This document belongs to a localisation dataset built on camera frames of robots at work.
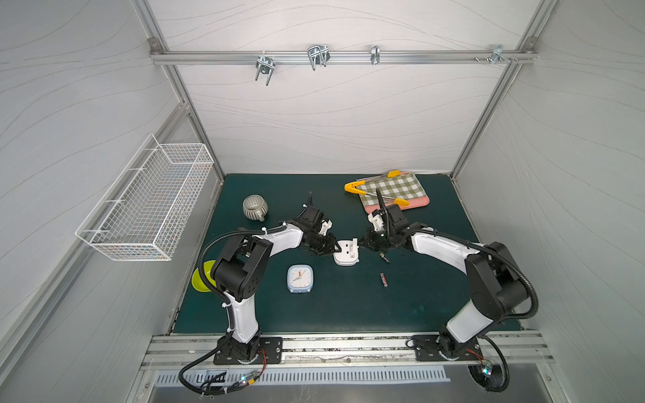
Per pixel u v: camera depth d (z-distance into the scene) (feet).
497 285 1.51
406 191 3.77
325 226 2.95
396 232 2.32
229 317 1.83
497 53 2.51
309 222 2.56
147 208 2.26
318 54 2.51
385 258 3.05
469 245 1.70
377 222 2.77
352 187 3.72
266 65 2.62
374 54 2.56
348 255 2.97
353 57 2.57
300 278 2.80
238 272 1.62
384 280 2.87
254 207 3.53
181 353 2.46
